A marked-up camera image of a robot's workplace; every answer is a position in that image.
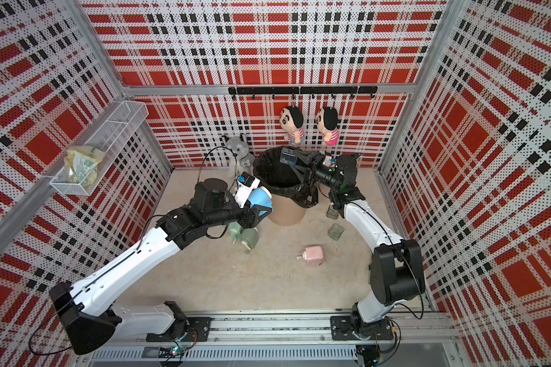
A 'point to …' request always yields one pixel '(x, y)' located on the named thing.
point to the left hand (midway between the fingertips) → (267, 206)
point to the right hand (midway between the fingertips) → (294, 155)
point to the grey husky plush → (239, 154)
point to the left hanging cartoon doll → (291, 120)
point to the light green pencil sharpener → (234, 230)
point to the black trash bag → (282, 180)
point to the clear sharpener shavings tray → (335, 232)
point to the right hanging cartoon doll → (327, 120)
